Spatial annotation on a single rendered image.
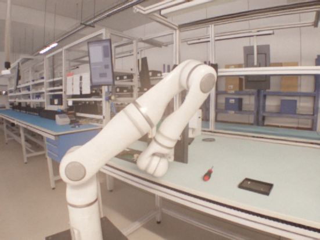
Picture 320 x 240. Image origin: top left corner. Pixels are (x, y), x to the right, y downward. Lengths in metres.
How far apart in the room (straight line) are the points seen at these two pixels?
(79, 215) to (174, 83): 0.46
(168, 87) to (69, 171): 0.35
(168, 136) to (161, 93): 0.13
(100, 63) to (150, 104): 1.76
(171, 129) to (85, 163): 0.26
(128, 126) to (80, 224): 0.32
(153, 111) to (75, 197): 0.32
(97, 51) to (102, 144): 1.81
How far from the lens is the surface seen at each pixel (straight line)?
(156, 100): 0.52
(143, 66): 3.52
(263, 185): 0.79
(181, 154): 0.97
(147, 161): 0.63
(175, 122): 0.56
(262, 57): 2.65
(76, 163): 0.52
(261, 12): 1.55
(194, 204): 0.74
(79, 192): 0.59
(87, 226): 0.62
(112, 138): 0.50
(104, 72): 2.22
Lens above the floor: 1.32
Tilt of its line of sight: 7 degrees down
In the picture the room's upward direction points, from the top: straight up
